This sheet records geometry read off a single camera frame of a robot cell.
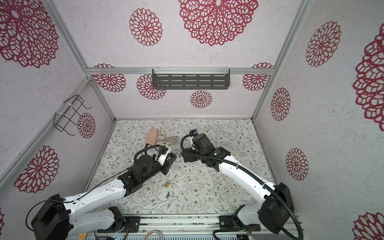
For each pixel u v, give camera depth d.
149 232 0.72
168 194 0.83
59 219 0.39
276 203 0.39
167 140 1.04
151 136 1.09
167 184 0.88
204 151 0.58
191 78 0.96
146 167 0.59
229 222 0.74
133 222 0.73
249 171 0.47
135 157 0.58
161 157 0.66
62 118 0.73
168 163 0.69
